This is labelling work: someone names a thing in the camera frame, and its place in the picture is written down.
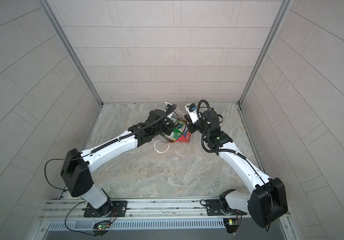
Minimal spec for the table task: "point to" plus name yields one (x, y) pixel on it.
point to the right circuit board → (232, 225)
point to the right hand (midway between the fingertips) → (185, 115)
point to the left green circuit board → (102, 225)
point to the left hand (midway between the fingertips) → (176, 119)
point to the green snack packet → (175, 132)
